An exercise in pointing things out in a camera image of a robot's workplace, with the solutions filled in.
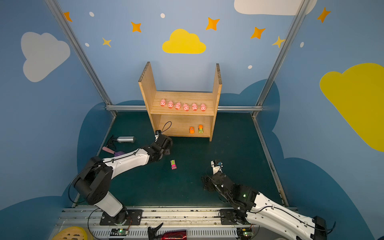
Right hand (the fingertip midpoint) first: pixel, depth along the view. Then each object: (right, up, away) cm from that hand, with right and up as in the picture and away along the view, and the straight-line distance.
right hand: (208, 175), depth 77 cm
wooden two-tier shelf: (-15, +33, +8) cm, 37 cm away
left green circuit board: (-46, -26, -5) cm, 54 cm away
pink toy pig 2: (-21, +38, +9) cm, 45 cm away
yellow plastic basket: (-64, -24, -9) cm, 69 cm away
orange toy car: (-9, +23, +24) cm, 35 cm away
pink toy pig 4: (-12, +37, +6) cm, 39 cm away
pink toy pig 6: (-2, +36, +7) cm, 37 cm away
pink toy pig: (-26, +40, +9) cm, 48 cm away
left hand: (-25, +13, +15) cm, 32 cm away
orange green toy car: (-3, +24, +24) cm, 34 cm away
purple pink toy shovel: (-59, +8, +19) cm, 62 cm away
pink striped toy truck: (-20, +1, +13) cm, 24 cm away
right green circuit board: (+17, -27, -6) cm, 32 cm away
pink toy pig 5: (-7, +37, +7) cm, 38 cm away
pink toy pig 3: (-17, +38, +7) cm, 42 cm away
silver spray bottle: (-54, +17, +23) cm, 61 cm away
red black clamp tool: (-20, -24, -10) cm, 33 cm away
